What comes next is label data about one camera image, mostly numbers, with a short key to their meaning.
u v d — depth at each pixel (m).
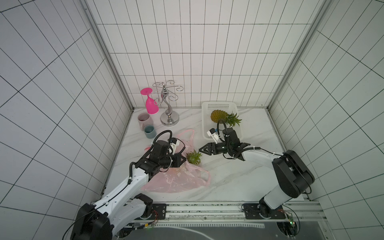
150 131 0.98
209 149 0.76
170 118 1.11
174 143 0.73
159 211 0.73
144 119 1.06
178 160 0.68
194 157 0.84
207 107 1.11
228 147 0.71
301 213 0.73
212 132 0.80
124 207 0.57
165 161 0.67
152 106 1.02
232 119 0.95
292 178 0.45
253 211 0.71
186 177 0.76
